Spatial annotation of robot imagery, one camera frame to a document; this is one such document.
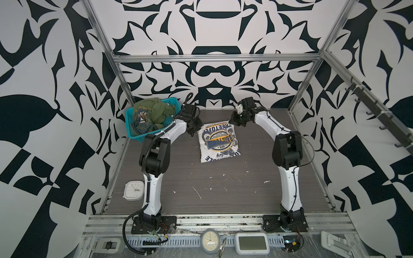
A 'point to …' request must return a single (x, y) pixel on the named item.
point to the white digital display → (251, 243)
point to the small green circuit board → (292, 243)
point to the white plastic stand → (336, 244)
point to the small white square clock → (134, 191)
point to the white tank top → (218, 140)
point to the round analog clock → (210, 241)
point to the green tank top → (149, 114)
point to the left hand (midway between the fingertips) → (202, 122)
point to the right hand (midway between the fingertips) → (229, 118)
